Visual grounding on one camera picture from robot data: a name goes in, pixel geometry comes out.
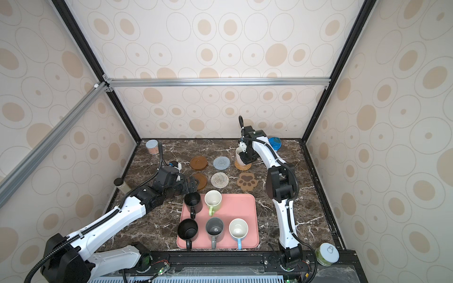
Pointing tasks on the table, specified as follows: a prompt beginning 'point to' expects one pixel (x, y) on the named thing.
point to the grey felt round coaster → (221, 163)
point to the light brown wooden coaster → (202, 179)
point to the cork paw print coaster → (246, 181)
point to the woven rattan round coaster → (243, 167)
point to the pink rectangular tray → (233, 206)
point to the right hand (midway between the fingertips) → (255, 160)
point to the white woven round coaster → (219, 180)
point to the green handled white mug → (213, 198)
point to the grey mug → (214, 228)
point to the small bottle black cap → (118, 182)
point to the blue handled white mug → (238, 229)
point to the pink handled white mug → (238, 151)
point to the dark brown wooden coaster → (199, 163)
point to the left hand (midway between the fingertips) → (197, 182)
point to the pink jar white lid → (152, 145)
